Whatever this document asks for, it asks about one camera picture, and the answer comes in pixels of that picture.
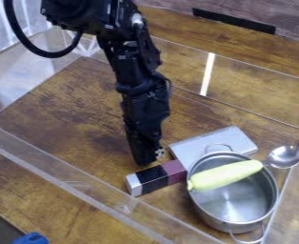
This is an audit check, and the spoon with yellow-green handle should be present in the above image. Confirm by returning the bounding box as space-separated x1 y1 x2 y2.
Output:
186 146 299 191

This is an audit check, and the toy cleaver with dark handle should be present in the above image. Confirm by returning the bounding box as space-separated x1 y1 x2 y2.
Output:
125 126 257 196

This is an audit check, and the blue object at bottom edge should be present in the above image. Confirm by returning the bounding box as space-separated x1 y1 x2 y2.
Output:
11 233 49 244

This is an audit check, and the silver metal pot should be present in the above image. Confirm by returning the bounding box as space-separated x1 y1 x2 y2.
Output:
186 152 280 244

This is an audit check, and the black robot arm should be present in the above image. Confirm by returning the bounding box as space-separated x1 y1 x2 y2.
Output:
41 0 170 165

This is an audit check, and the clear acrylic enclosure wall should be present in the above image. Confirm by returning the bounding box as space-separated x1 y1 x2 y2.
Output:
0 34 299 244

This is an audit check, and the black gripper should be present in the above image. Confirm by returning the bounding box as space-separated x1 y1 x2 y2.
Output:
119 83 173 167

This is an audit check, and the black cable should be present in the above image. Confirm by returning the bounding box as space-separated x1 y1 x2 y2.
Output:
2 0 85 59

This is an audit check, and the black strip on back table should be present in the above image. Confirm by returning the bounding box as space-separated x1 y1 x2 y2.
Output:
191 8 276 34

